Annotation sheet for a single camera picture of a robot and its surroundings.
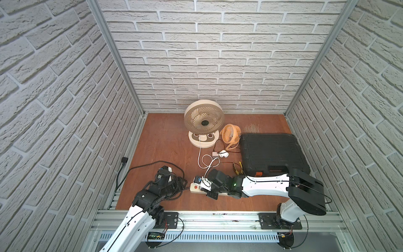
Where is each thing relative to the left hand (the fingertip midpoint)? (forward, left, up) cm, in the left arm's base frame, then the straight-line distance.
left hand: (183, 180), depth 80 cm
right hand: (-2, -12, -3) cm, 12 cm away
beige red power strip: (-3, -7, -4) cm, 9 cm away
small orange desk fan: (+28, -28, +4) cm, 40 cm away
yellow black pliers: (+8, -30, -5) cm, 31 cm away
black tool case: (+14, -50, +2) cm, 52 cm away
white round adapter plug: (+18, -23, -2) cm, 29 cm away
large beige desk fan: (+27, -11, +18) cm, 35 cm away
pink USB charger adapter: (+17, -18, -4) cm, 25 cm away
